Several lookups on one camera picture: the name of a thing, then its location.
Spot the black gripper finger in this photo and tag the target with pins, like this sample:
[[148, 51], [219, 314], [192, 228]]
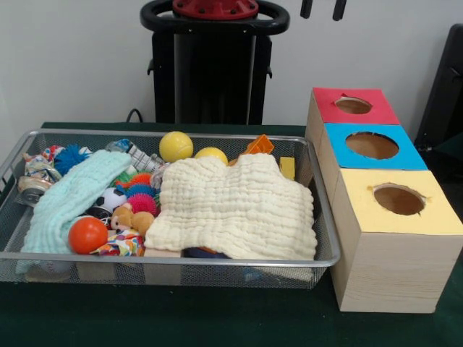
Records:
[[339, 10], [306, 9]]

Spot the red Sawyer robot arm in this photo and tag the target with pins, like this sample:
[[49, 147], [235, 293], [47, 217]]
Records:
[[217, 9]]

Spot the wooden three-hole box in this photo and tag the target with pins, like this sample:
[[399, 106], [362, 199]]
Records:
[[390, 274]]

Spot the metal mesh bin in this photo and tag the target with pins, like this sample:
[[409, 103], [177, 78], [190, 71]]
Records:
[[217, 278]]

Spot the black flat panel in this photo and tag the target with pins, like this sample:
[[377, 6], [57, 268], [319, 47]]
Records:
[[445, 90]]

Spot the orange plastic toy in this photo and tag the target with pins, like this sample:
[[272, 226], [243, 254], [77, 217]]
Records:
[[260, 144]]

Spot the yellow block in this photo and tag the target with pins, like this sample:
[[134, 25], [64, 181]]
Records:
[[287, 169]]

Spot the plain yellow ball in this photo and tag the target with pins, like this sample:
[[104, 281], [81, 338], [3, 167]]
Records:
[[211, 155]]

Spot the yellow ball with seam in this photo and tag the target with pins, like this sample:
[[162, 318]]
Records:
[[176, 145]]

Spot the cream muslin cloth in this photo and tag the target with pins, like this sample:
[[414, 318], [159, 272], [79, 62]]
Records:
[[235, 209]]

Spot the pink spiky ball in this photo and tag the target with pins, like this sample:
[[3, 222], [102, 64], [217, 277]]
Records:
[[143, 204]]

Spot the brown plush toy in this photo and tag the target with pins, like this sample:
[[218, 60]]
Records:
[[141, 220]]

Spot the large blue spiky ball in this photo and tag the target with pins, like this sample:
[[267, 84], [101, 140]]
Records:
[[68, 159]]

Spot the mint green muslin cloth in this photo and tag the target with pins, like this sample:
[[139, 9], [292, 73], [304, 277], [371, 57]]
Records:
[[68, 195]]

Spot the orange ball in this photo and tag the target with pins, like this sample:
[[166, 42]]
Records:
[[88, 235]]

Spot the dark green table cloth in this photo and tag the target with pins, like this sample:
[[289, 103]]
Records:
[[181, 318]]

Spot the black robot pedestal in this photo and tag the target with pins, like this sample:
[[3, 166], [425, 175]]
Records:
[[213, 79]]

